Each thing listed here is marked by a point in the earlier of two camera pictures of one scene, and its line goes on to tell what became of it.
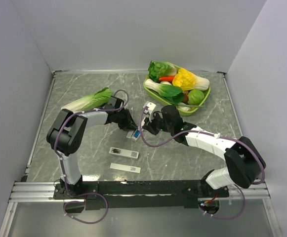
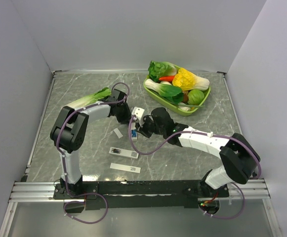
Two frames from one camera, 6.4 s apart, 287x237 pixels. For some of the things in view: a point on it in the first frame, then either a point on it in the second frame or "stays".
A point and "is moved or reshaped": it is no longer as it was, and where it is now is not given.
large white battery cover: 122,167 stays
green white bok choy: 173,94 stays
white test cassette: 134,154 stays
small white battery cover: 129,134 is moved or reshaped
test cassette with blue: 136,134 stays
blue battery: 136,134 is moved or reshaped
